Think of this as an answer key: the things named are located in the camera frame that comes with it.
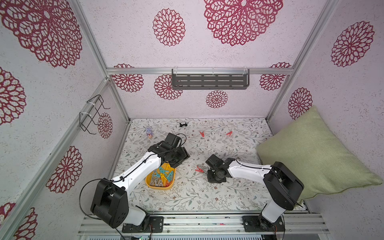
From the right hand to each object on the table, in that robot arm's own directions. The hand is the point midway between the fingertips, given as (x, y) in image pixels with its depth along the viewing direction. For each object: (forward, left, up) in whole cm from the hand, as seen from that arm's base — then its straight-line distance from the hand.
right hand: (208, 178), depth 89 cm
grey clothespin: (-4, +30, +3) cm, 31 cm away
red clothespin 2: (+35, +3, 0) cm, 35 cm away
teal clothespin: (+3, +27, +3) cm, 28 cm away
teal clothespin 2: (-1, +23, +3) cm, 23 cm away
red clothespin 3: (-4, +23, +2) cm, 24 cm away
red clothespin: (+36, -18, -1) cm, 40 cm away
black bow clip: (+43, +19, +1) cm, 47 cm away
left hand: (+5, +12, +14) cm, 19 cm away
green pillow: (+5, -45, +27) cm, 52 cm away
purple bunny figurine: (+32, +42, +3) cm, 52 cm away
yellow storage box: (-2, +27, +3) cm, 27 cm away
